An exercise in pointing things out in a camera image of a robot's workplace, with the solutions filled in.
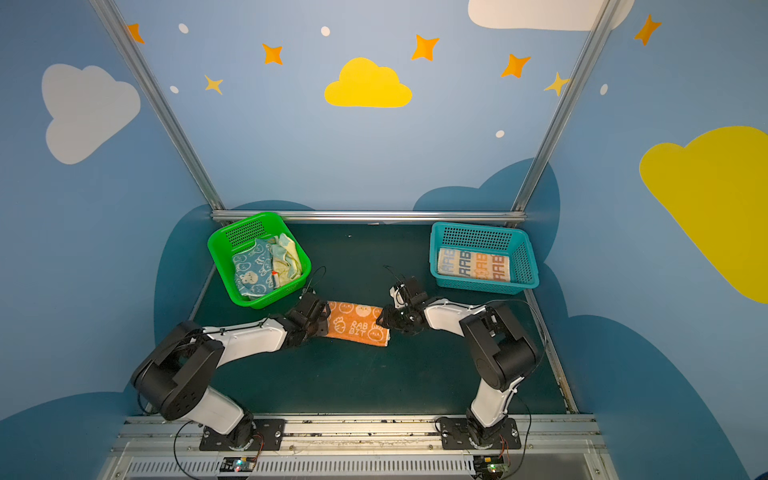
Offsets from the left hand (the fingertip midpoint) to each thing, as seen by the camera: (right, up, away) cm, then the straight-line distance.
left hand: (325, 322), depth 94 cm
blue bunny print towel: (-27, +17, +10) cm, 33 cm away
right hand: (+19, +1, -1) cm, 19 cm away
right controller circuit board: (+45, -30, -23) cm, 58 cm away
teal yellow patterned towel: (-15, +20, +7) cm, 26 cm away
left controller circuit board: (-16, -29, -23) cm, 41 cm away
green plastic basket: (-40, +26, +13) cm, 50 cm away
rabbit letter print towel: (+54, +17, +14) cm, 58 cm away
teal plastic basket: (+62, +28, +17) cm, 70 cm away
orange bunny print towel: (+10, 0, -1) cm, 10 cm away
